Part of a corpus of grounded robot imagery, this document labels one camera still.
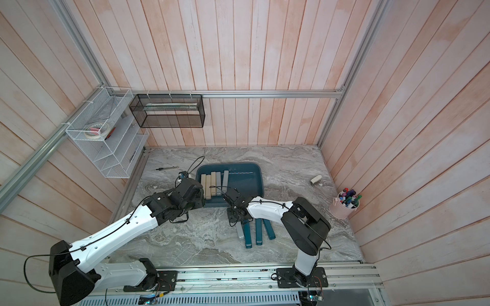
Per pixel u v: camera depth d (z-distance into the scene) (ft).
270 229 2.81
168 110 3.42
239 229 2.77
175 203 1.85
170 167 3.64
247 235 2.74
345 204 2.73
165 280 2.40
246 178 3.41
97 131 2.26
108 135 2.44
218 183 3.25
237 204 2.28
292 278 2.26
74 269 1.24
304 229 1.51
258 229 2.81
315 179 3.31
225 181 3.28
